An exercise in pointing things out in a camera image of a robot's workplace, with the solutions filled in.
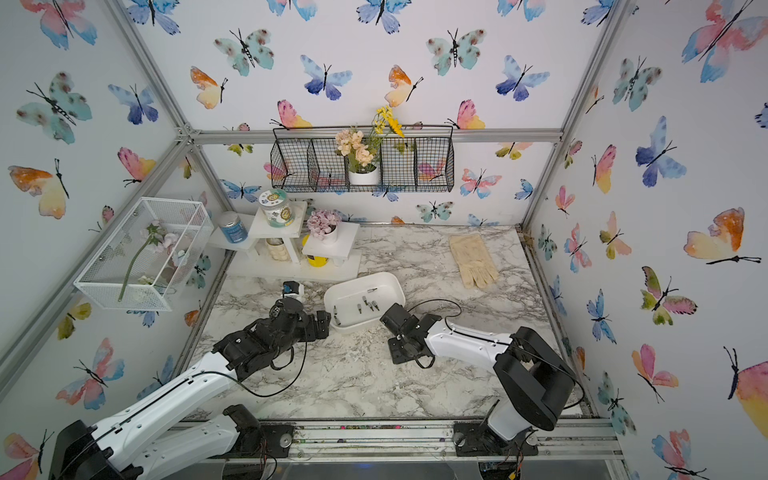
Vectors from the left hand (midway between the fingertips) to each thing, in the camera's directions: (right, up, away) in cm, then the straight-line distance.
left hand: (319, 315), depth 80 cm
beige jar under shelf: (-20, +18, +23) cm, 36 cm away
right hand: (+22, -11, +6) cm, 25 cm away
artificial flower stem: (-39, +21, -6) cm, 45 cm away
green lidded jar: (-13, +28, +4) cm, 32 cm away
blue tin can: (-28, +24, +9) cm, 38 cm away
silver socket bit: (+12, +4, +21) cm, 25 cm away
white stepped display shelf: (-16, +16, +24) cm, 33 cm away
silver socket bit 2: (+9, -1, +17) cm, 19 cm away
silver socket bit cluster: (+14, 0, +18) cm, 22 cm away
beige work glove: (+48, +15, +31) cm, 59 cm away
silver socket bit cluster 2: (+2, -5, +13) cm, 14 cm away
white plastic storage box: (+9, 0, +18) cm, 20 cm away
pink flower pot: (0, +25, +6) cm, 26 cm away
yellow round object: (-7, +14, +23) cm, 28 cm away
